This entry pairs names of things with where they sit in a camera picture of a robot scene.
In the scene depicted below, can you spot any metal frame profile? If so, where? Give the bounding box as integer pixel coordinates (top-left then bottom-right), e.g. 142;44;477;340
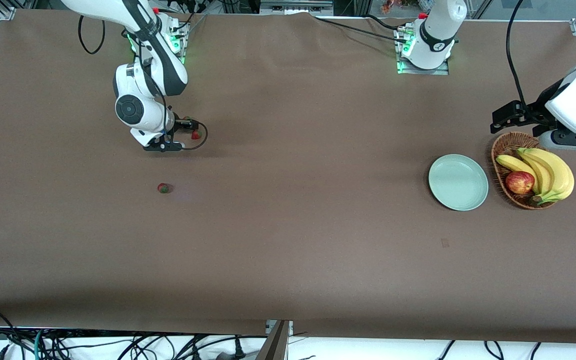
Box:
255;320;294;360

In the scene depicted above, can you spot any brown wicker basket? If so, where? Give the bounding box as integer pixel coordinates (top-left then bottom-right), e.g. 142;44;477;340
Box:
491;131;561;210

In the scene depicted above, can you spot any red yellow apple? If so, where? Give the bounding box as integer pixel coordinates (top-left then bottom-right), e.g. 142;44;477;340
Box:
505;171;536;195

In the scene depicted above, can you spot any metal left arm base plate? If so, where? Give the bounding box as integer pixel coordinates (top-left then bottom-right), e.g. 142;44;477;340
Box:
394;27;450;76

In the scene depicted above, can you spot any small red orange object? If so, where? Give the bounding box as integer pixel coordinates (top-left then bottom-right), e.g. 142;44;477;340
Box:
381;0;421;14

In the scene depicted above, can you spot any black tangled floor cable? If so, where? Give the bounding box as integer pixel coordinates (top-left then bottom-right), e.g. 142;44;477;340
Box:
43;332;209;360

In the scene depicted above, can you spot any grey power strip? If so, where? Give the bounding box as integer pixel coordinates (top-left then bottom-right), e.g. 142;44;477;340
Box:
260;0;334;16

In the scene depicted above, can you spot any black cable on table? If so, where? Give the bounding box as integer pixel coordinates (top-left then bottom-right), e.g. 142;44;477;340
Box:
312;15;408;40
364;14;410;30

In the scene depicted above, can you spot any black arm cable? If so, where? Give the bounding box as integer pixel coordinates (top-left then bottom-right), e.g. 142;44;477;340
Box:
505;0;530;108
78;0;209;151

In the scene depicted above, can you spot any brown table cover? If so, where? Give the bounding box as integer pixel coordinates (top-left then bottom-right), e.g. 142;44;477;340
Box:
0;9;576;346

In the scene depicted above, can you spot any yellow banana bunch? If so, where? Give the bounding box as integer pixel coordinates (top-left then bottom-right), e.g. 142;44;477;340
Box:
496;147;575;206

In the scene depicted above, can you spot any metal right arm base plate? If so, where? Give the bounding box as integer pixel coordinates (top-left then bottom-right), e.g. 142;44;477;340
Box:
167;14;190;65

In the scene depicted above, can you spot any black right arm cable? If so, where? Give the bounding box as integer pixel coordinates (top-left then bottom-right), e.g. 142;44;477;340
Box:
78;0;209;151

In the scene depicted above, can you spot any light green round plate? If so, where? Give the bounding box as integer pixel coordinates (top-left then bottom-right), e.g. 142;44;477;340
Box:
428;154;489;212

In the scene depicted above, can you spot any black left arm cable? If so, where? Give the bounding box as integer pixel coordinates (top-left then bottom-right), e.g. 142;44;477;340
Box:
505;0;530;108

